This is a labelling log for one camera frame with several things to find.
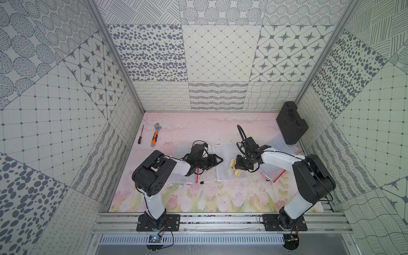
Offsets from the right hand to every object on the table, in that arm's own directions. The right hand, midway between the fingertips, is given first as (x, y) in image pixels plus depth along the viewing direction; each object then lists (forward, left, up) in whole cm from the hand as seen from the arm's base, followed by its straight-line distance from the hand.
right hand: (236, 168), depth 90 cm
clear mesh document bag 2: (-2, -20, -1) cm, 20 cm away
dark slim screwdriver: (+20, +63, +1) cm, 66 cm away
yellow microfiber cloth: (-3, 0, +2) cm, 4 cm away
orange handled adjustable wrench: (+21, +53, +1) cm, 57 cm away
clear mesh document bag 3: (+19, -30, -2) cm, 36 cm away
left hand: (0, +6, +4) cm, 8 cm away
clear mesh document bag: (-1, +7, -3) cm, 8 cm away
